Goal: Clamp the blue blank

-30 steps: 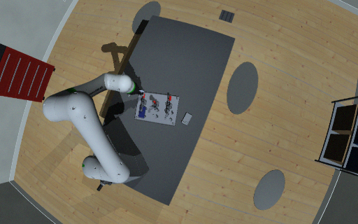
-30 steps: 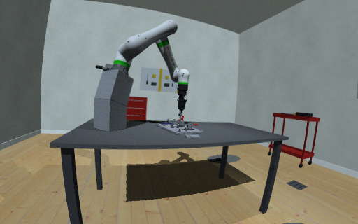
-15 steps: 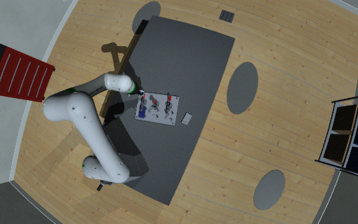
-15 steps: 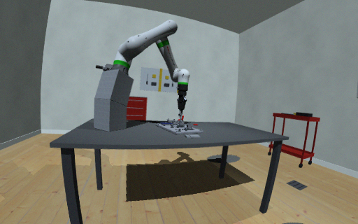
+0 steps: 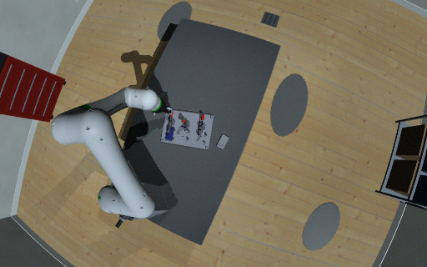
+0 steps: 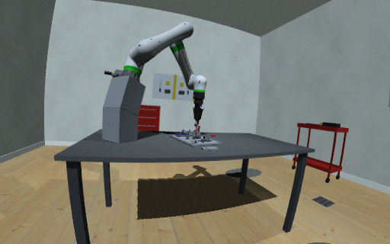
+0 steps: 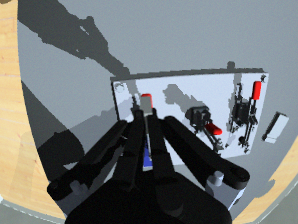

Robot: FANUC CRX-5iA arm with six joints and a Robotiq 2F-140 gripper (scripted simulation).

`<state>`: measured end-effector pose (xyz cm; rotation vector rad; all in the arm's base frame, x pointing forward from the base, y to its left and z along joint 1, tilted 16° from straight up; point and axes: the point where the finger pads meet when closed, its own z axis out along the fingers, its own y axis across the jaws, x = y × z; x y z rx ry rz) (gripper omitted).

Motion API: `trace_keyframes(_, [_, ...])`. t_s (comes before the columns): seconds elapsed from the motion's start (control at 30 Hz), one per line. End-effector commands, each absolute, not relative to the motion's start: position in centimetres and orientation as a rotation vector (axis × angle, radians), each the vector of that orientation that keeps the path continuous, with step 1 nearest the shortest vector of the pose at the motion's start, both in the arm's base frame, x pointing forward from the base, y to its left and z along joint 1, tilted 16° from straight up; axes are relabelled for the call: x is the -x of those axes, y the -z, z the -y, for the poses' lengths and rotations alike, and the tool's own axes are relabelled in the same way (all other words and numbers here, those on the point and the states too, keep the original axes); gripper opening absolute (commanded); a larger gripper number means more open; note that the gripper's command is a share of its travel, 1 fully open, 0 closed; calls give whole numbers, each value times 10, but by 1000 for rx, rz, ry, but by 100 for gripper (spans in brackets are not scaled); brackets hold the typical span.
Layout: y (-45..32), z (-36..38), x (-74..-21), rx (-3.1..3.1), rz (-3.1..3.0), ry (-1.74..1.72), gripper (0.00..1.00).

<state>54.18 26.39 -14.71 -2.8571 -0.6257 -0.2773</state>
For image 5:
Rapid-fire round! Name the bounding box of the blue rectangular block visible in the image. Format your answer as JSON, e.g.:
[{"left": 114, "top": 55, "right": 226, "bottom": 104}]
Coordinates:
[{"left": 165, "top": 127, "right": 174, "bottom": 141}]

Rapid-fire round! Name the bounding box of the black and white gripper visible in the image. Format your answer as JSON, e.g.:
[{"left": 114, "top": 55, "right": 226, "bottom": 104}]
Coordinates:
[{"left": 160, "top": 104, "right": 173, "bottom": 115}]

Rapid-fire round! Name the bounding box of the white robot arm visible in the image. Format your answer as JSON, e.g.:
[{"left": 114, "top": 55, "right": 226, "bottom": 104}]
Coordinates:
[{"left": 51, "top": 87, "right": 165, "bottom": 228}]

